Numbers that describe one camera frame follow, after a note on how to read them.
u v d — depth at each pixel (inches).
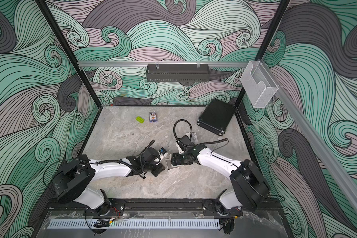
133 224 27.5
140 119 43.5
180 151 29.9
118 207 28.9
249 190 16.3
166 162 33.7
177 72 37.4
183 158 28.2
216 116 43.5
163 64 37.2
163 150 30.6
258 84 30.7
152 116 43.5
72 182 17.0
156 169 30.4
